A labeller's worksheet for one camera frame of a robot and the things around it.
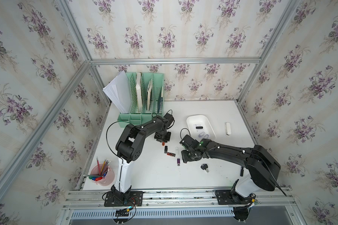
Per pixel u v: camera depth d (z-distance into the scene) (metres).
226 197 0.75
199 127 1.02
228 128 0.99
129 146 0.54
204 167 0.82
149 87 1.01
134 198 0.72
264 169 0.44
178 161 0.86
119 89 0.97
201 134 0.98
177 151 0.90
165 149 0.91
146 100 1.04
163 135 0.83
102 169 0.75
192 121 1.02
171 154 0.89
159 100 1.06
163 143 0.94
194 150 0.64
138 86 0.93
